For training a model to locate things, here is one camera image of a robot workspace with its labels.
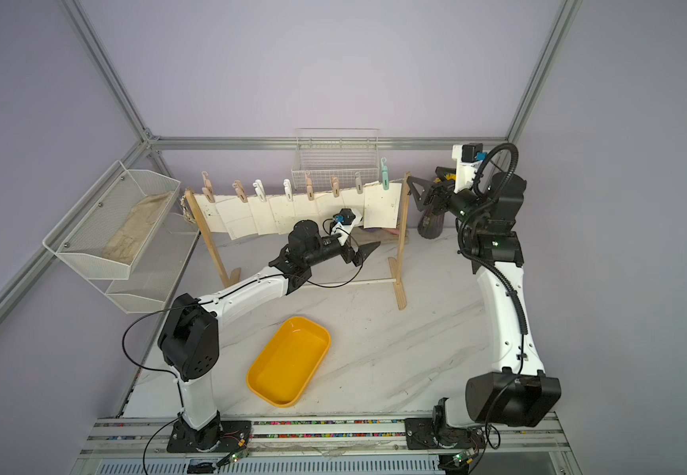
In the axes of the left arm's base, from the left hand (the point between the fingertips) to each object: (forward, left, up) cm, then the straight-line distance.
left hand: (367, 231), depth 78 cm
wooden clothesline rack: (+4, -11, -24) cm, 27 cm away
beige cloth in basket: (-4, +64, 0) cm, 64 cm away
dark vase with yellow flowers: (+25, -26, -22) cm, 42 cm away
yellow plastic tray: (-23, +23, -32) cm, 46 cm away
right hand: (0, -12, +16) cm, 20 cm away
